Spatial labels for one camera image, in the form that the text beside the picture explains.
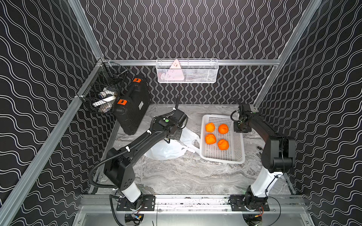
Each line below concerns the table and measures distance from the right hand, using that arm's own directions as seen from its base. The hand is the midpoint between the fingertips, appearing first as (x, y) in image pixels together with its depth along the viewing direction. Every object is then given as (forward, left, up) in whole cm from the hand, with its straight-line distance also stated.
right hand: (240, 129), depth 95 cm
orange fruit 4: (-11, +13, -2) cm, 17 cm away
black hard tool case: (+4, +72, +14) cm, 73 cm away
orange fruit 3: (-7, +21, -2) cm, 22 cm away
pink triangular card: (+24, +44, +28) cm, 57 cm away
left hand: (-10, +44, +10) cm, 46 cm away
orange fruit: (+3, +20, -3) cm, 20 cm away
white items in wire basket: (+1, +79, +27) cm, 84 cm away
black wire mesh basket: (+11, +89, +23) cm, 93 cm away
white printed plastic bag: (-19, +48, +5) cm, 52 cm away
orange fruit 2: (+2, +11, -2) cm, 11 cm away
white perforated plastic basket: (-14, +5, -6) cm, 16 cm away
